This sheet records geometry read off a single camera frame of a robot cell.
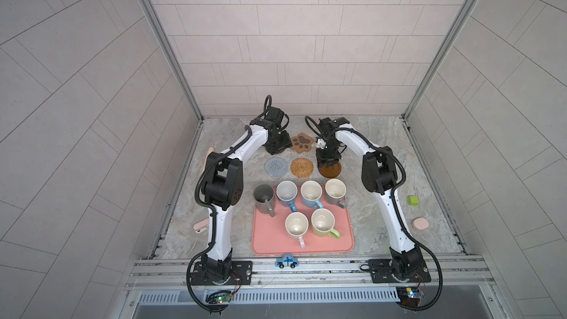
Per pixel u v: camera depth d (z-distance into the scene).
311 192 0.87
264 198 0.84
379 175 0.63
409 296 0.68
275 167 0.97
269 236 0.77
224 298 0.64
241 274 0.71
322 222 0.80
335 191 0.87
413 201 0.86
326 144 0.88
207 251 0.60
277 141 0.81
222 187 0.53
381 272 0.71
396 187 0.63
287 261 0.72
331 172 0.96
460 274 0.72
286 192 0.85
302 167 0.96
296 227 0.80
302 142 1.05
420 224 0.81
